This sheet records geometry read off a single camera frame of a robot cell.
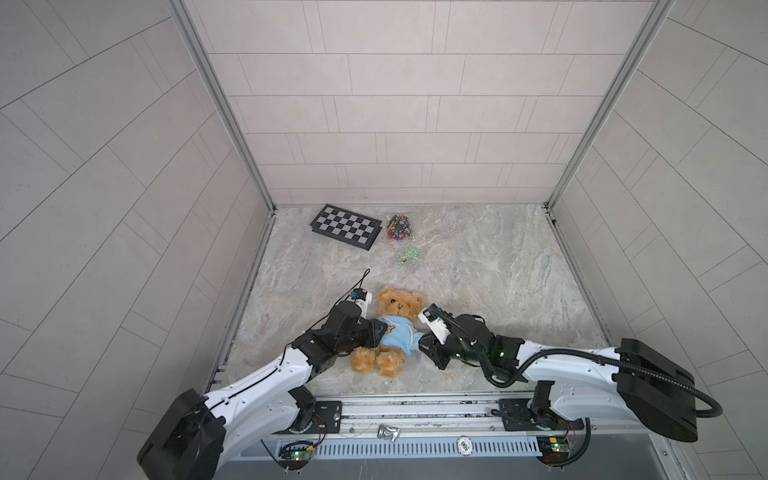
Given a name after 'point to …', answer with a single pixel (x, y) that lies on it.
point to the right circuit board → (555, 449)
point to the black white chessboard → (346, 226)
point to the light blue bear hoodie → (403, 336)
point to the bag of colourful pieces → (399, 228)
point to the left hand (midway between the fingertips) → (393, 327)
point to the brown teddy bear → (386, 360)
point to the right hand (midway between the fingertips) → (415, 350)
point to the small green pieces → (410, 252)
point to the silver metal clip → (388, 433)
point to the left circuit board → (294, 455)
